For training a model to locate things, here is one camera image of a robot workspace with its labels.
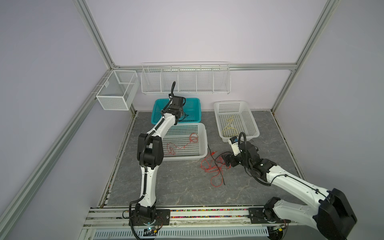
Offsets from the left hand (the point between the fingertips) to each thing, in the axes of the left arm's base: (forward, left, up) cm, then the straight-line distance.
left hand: (177, 109), depth 100 cm
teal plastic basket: (+2, -9, -6) cm, 11 cm away
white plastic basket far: (+4, -42, -16) cm, 45 cm away
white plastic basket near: (-16, -4, -15) cm, 22 cm away
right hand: (-33, -30, -4) cm, 44 cm away
